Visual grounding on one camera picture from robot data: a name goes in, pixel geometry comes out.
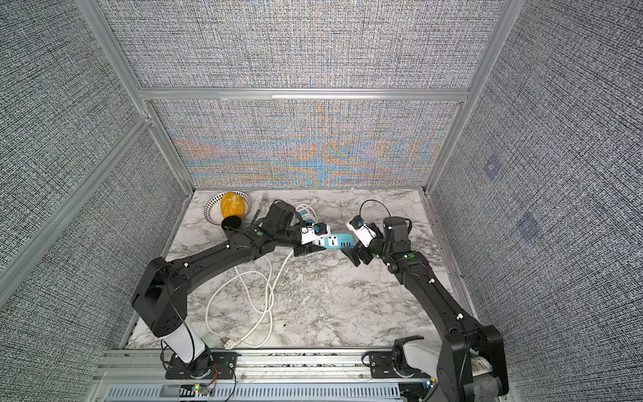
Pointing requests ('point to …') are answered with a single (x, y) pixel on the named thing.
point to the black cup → (231, 224)
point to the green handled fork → (263, 200)
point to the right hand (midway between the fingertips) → (355, 230)
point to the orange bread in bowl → (232, 204)
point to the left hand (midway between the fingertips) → (326, 235)
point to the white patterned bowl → (213, 210)
